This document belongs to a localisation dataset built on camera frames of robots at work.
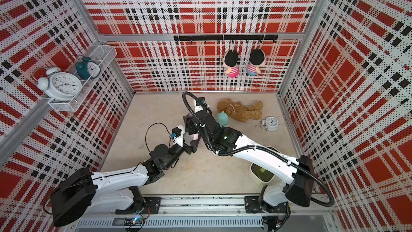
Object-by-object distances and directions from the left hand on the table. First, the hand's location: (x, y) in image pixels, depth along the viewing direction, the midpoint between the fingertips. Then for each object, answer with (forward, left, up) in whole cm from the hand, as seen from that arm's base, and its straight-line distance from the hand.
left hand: (197, 130), depth 77 cm
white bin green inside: (-16, -33, -15) cm, 39 cm away
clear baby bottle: (-8, -1, +7) cm, 11 cm away
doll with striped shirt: (+41, -34, +12) cm, 55 cm away
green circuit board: (-35, +27, -19) cm, 48 cm away
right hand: (+1, +1, +10) cm, 10 cm away
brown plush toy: (+21, -23, -12) cm, 34 cm away
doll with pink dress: (+42, -18, +12) cm, 47 cm away
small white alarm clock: (+14, -44, -17) cm, 49 cm away
